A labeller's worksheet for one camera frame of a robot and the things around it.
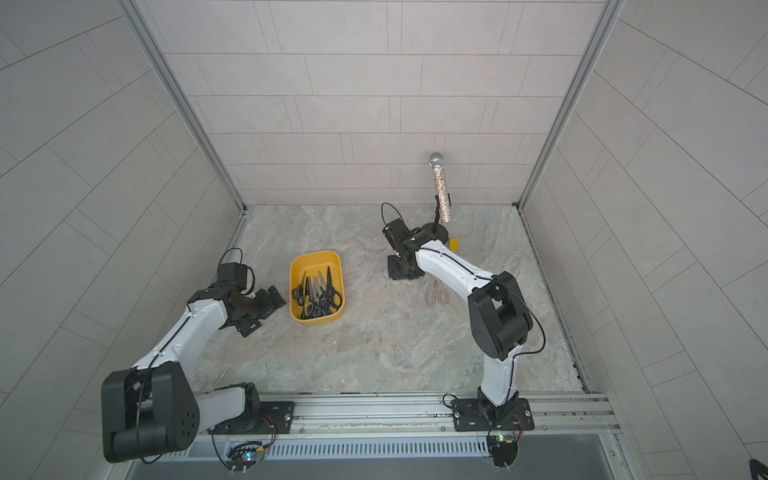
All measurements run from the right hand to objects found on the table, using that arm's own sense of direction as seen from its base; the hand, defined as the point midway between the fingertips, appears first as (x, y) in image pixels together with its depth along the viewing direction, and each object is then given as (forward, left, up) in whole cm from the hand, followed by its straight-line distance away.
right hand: (398, 272), depth 90 cm
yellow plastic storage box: (+7, +29, -3) cm, 30 cm away
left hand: (-7, +35, -2) cm, 36 cm away
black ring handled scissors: (-4, +30, -2) cm, 31 cm away
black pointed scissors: (-4, +22, -5) cm, 23 cm away
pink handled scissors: (-4, -12, -6) cm, 14 cm away
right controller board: (-44, -22, -9) cm, 50 cm away
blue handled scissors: (-6, +26, -4) cm, 27 cm away
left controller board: (-42, +37, -5) cm, 56 cm away
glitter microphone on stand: (+19, -15, -3) cm, 24 cm away
